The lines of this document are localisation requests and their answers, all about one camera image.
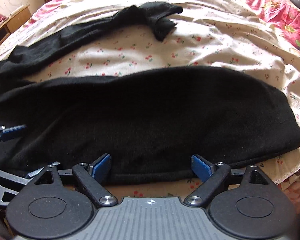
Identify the black pants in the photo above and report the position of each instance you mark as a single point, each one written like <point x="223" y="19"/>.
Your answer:
<point x="149" y="122"/>

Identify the wooden bedside cabinet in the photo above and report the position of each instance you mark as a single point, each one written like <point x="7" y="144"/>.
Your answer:
<point x="14" y="22"/>

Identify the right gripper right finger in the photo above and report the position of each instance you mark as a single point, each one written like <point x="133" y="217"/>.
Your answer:
<point x="242" y="204"/>

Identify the cherry print bed sheet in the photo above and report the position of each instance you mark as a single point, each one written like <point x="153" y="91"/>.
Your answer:
<point x="257" y="37"/>

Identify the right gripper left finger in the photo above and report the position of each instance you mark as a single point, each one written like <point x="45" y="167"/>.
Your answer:
<point x="45" y="209"/>

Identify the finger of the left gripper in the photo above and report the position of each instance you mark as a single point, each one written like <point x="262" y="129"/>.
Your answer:
<point x="12" y="132"/>
<point x="34" y="173"/>

